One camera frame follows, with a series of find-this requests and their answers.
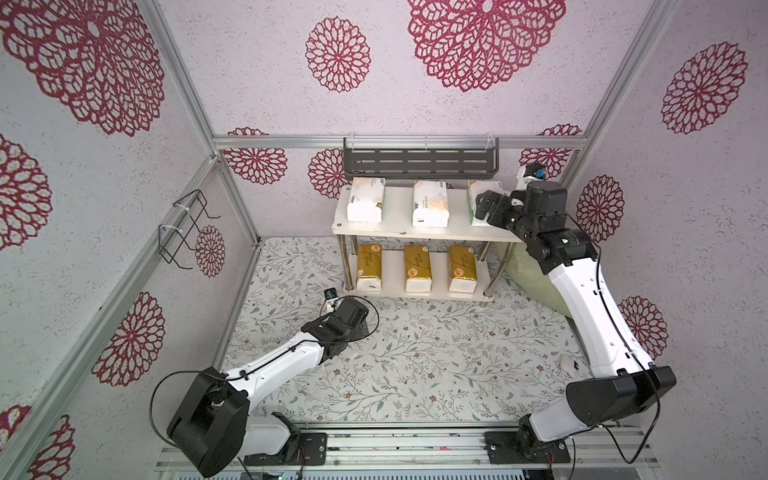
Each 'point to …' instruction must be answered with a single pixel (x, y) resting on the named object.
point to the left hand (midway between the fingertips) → (347, 325)
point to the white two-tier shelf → (399, 258)
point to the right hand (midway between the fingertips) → (493, 196)
